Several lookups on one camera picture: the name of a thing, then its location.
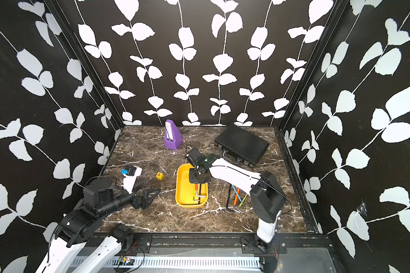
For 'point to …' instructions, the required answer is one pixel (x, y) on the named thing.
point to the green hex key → (240, 205)
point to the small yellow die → (160, 176)
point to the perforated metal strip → (227, 262)
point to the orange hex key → (236, 197)
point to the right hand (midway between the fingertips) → (192, 177)
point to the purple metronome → (173, 137)
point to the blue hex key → (236, 193)
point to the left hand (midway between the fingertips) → (154, 184)
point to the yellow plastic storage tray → (185, 190)
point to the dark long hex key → (228, 199)
